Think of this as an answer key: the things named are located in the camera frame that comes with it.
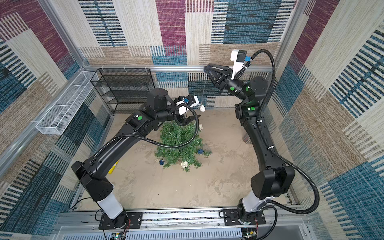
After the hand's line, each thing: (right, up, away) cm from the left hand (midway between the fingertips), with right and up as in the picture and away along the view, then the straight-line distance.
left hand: (196, 106), depth 67 cm
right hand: (+4, +13, -9) cm, 17 cm away
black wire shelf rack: (-50, +17, +42) cm, 67 cm away
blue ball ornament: (-19, -28, +17) cm, 38 cm away
